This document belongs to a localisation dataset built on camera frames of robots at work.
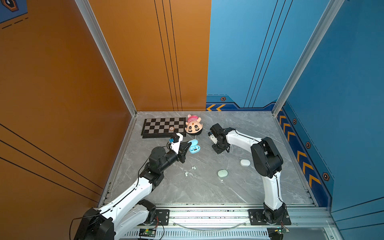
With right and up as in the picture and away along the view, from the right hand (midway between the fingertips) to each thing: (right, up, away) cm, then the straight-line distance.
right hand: (218, 149), depth 99 cm
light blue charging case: (-15, +5, -25) cm, 30 cm away
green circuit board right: (+26, -34, -30) cm, 52 cm away
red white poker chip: (-32, +14, +6) cm, 36 cm away
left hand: (-18, +8, -24) cm, 31 cm away
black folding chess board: (-38, +14, +6) cm, 41 cm away
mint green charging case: (+1, -12, -12) cm, 17 cm away
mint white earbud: (-21, -13, -12) cm, 27 cm away
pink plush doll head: (-17, +16, +2) cm, 23 cm away
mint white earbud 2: (-16, -10, -10) cm, 21 cm away
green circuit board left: (-38, -36, -27) cm, 59 cm away
